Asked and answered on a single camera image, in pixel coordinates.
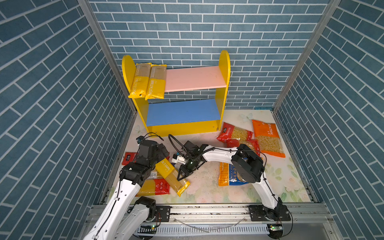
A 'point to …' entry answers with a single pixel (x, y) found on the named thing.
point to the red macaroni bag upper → (229, 131)
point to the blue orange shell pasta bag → (228, 176)
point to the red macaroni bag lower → (253, 144)
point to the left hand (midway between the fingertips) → (161, 150)
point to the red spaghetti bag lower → (153, 187)
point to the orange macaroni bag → (269, 140)
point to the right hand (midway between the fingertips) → (178, 176)
